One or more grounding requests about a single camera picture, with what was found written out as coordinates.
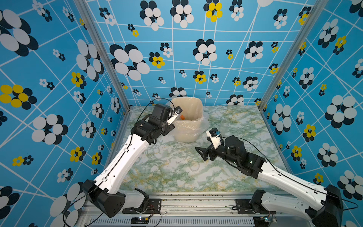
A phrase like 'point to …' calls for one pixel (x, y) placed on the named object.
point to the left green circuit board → (139, 220)
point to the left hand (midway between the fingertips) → (166, 117)
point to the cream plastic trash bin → (187, 139)
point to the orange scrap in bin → (182, 117)
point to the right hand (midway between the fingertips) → (204, 142)
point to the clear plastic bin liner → (192, 121)
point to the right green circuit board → (260, 221)
